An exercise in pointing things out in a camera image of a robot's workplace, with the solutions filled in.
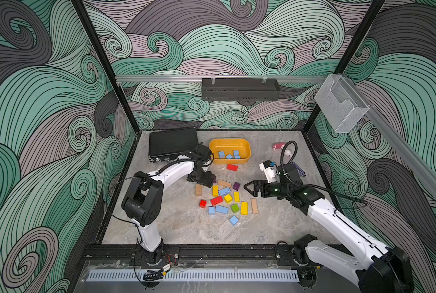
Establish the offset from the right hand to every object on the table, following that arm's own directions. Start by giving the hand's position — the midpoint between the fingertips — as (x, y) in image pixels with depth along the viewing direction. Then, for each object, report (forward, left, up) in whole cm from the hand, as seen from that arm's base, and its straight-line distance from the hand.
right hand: (249, 187), depth 77 cm
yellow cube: (+1, +9, -13) cm, 16 cm away
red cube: (-1, +22, -14) cm, 26 cm away
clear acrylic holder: (+31, -45, +19) cm, 58 cm away
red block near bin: (+20, +5, -14) cm, 25 cm away
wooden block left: (+5, +24, -13) cm, 27 cm away
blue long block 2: (-4, +12, -14) cm, 19 cm away
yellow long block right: (-4, +1, -14) cm, 15 cm away
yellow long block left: (+5, +15, -14) cm, 21 cm away
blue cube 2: (+28, +3, -12) cm, 31 cm away
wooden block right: (-2, -4, -15) cm, 16 cm away
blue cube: (+28, +11, -13) cm, 32 cm away
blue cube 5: (-5, +17, -13) cm, 22 cm away
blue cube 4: (+26, +7, -13) cm, 30 cm away
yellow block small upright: (+2, +4, -14) cm, 15 cm away
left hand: (+8, +20, -8) cm, 23 cm away
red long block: (0, +15, -13) cm, 20 cm away
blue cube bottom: (-10, +7, -13) cm, 18 cm away
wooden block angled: (+10, +10, -15) cm, 20 cm away
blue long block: (+5, +10, -14) cm, 18 cm away
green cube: (-4, +6, -14) cm, 16 cm away
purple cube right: (+8, +4, -14) cm, 17 cm away
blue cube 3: (+26, +2, -13) cm, 29 cm away
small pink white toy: (+33, -24, -12) cm, 43 cm away
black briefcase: (+33, +44, -10) cm, 56 cm away
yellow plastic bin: (+37, +6, -16) cm, 41 cm away
